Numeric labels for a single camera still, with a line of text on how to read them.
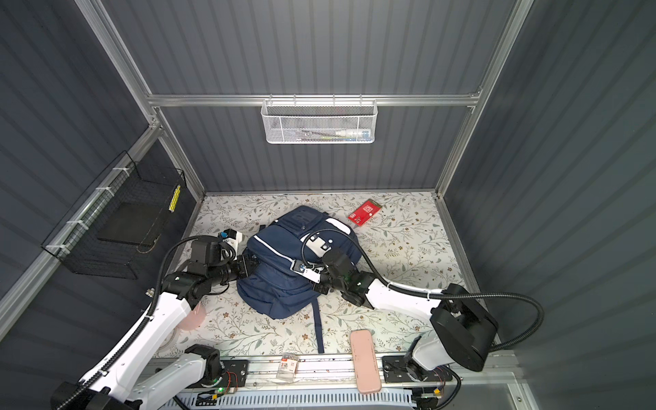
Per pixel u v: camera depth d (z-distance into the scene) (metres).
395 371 0.73
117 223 0.74
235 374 0.72
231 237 0.71
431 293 0.47
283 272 0.76
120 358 0.42
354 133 0.89
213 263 0.61
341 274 0.63
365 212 1.12
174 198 0.83
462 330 0.43
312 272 0.68
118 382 0.40
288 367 0.73
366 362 0.73
